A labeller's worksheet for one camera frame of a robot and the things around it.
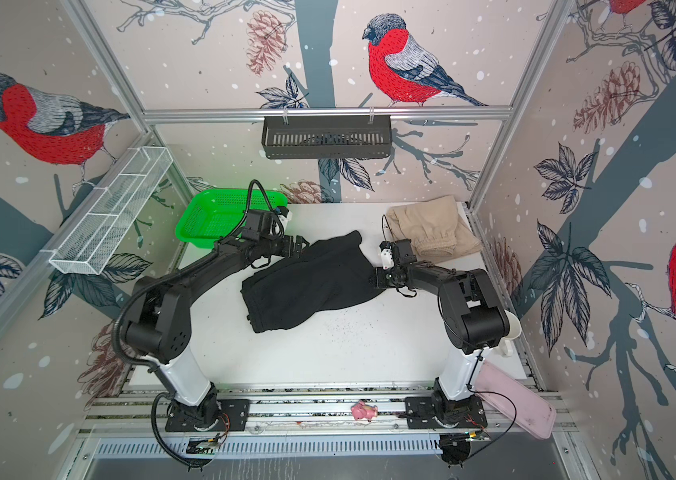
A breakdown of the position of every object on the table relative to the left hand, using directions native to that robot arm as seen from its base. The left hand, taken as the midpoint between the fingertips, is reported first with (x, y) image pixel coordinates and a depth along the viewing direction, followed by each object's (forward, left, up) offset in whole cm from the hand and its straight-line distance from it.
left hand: (297, 240), depth 92 cm
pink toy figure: (-45, -19, -11) cm, 50 cm away
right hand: (-7, -25, -14) cm, 30 cm away
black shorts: (-5, -11, -11) cm, 16 cm away
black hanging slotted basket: (+37, -9, +14) cm, 41 cm away
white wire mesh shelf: (-14, +48, +15) cm, 52 cm away
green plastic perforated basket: (+25, +39, -14) cm, 48 cm away
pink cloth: (-46, -61, -12) cm, 77 cm away
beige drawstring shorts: (+13, -48, -11) cm, 51 cm away
